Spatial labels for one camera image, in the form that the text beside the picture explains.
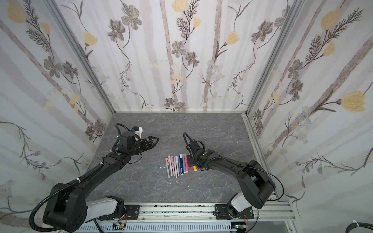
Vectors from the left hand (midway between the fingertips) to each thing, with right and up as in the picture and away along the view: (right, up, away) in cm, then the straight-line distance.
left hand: (156, 140), depth 84 cm
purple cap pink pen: (+9, -15, +7) cm, 19 cm away
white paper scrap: (+1, -18, +6) cm, 19 cm away
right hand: (+21, -11, +3) cm, 24 cm away
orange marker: (+23, -17, +1) cm, 29 cm away
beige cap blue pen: (+5, -16, +7) cm, 18 cm away
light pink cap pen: (+12, -17, +6) cm, 21 cm away
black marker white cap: (+15, -16, +6) cm, 23 cm away
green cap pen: (+10, -17, +6) cm, 21 cm away
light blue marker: (+16, -16, +6) cm, 23 cm away
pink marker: (+18, -14, 0) cm, 22 cm away
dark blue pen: (+13, -13, +9) cm, 21 cm away
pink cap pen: (+7, -14, +9) cm, 18 cm away
